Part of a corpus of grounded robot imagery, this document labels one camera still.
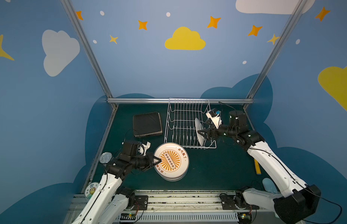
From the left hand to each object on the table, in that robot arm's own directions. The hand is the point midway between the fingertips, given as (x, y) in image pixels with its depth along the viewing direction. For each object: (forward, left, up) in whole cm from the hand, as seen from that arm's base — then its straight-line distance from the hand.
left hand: (160, 159), depth 73 cm
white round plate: (+1, -8, -2) cm, 8 cm away
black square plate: (+34, +14, -14) cm, 39 cm away
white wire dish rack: (+27, -11, -11) cm, 32 cm away
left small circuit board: (-23, +17, -20) cm, 35 cm away
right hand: (+16, -23, +11) cm, 30 cm away
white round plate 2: (-6, -5, -13) cm, 16 cm away
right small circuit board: (-23, -45, -20) cm, 55 cm away
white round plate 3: (+24, -23, -3) cm, 34 cm away
